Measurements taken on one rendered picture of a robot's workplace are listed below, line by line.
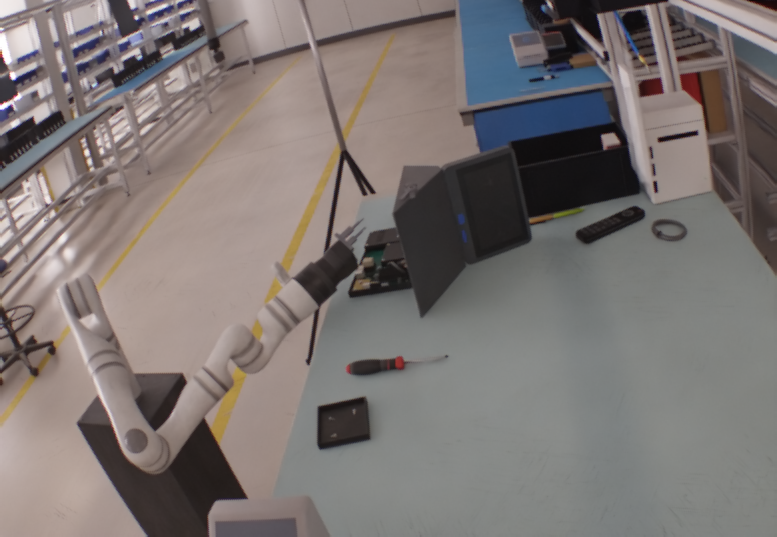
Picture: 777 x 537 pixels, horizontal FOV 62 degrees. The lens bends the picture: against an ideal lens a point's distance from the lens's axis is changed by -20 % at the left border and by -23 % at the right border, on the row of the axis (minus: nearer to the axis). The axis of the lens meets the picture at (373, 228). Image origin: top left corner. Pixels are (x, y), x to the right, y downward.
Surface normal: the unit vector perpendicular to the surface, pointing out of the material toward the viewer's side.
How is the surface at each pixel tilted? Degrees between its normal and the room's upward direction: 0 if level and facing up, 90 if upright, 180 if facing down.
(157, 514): 90
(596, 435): 0
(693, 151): 90
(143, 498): 90
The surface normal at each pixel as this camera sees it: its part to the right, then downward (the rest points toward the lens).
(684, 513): -0.25, -0.90
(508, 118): -0.10, 0.40
